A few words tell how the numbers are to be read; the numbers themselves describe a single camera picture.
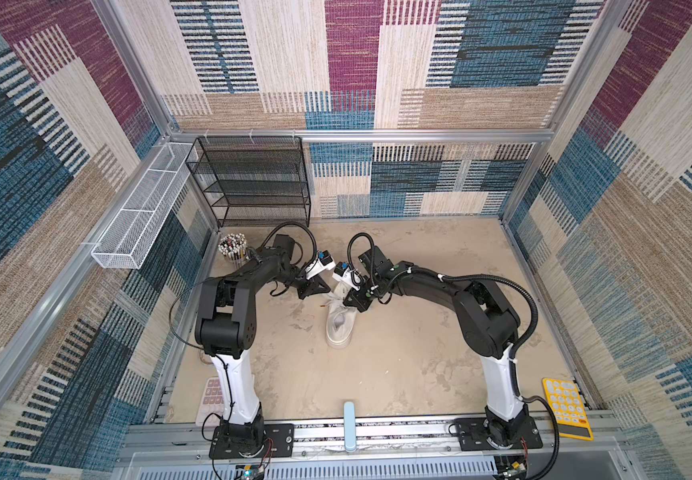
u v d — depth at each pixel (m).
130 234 0.94
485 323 0.55
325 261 0.84
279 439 0.75
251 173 1.08
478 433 0.74
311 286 0.84
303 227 0.83
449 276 0.61
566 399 0.79
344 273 0.85
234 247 0.89
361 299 0.85
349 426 0.73
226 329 0.53
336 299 0.93
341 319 0.89
